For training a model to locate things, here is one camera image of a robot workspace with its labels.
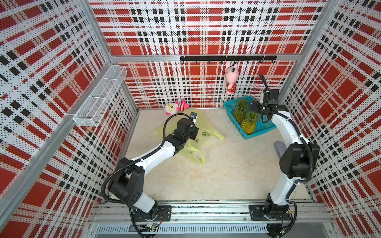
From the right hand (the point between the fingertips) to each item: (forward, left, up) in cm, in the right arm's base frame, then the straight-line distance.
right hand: (258, 105), depth 90 cm
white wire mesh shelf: (-4, +89, +13) cm, 90 cm away
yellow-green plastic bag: (-24, +40, -11) cm, 48 cm away
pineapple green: (+4, +9, -9) cm, 13 cm away
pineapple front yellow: (-5, +4, -13) cm, 15 cm away
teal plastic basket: (+2, -10, -24) cm, 26 cm away
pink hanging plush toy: (+16, +16, +12) cm, 26 cm away
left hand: (-11, +40, -5) cm, 41 cm away
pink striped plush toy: (+16, +57, -17) cm, 61 cm away
